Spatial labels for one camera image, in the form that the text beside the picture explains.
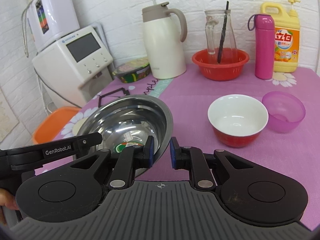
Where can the black folding handle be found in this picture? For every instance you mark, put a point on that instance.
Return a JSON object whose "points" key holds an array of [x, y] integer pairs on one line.
{"points": [[118, 93]]}

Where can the left hand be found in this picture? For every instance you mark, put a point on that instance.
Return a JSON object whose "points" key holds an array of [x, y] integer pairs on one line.
{"points": [[6, 200]]}

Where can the purple plastic bowl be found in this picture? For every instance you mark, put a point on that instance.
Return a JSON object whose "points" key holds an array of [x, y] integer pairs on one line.
{"points": [[285, 111]]}

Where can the black stirring stick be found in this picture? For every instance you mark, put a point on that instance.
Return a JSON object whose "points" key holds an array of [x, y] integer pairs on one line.
{"points": [[223, 33]]}

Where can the instant noodle cup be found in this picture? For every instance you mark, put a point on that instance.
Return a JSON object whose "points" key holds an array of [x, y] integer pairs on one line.
{"points": [[133, 70]]}

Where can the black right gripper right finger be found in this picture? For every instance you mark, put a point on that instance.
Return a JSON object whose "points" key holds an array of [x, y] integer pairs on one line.
{"points": [[192, 160]]}

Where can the red white bowl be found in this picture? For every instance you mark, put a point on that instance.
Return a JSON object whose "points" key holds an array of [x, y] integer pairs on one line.
{"points": [[237, 120]]}

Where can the pink thermos bottle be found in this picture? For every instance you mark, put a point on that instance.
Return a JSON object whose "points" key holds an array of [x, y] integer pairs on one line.
{"points": [[263, 25]]}

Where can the red plastic basket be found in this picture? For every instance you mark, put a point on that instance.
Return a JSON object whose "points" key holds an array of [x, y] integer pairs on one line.
{"points": [[229, 68]]}

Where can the white thermal carafe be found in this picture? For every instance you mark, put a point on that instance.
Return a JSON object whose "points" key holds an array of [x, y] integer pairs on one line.
{"points": [[164, 31]]}

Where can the purple floral tablecloth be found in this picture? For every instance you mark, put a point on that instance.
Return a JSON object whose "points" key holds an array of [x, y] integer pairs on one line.
{"points": [[295, 154]]}

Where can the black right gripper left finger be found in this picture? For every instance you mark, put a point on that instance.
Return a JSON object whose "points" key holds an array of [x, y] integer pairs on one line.
{"points": [[128, 161]]}

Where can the white purifier tank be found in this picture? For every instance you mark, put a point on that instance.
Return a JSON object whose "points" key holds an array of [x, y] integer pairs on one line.
{"points": [[50, 20]]}

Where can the white water dispenser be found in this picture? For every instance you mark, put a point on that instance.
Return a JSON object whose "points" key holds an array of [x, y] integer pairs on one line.
{"points": [[74, 68]]}

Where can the stainless steel bowl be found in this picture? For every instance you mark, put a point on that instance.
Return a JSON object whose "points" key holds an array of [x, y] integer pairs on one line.
{"points": [[129, 121]]}

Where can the glass pitcher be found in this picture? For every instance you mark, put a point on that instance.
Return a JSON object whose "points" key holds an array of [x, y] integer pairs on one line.
{"points": [[213, 28]]}

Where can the yellow detergent jug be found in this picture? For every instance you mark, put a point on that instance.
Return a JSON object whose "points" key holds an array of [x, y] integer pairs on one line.
{"points": [[286, 35]]}

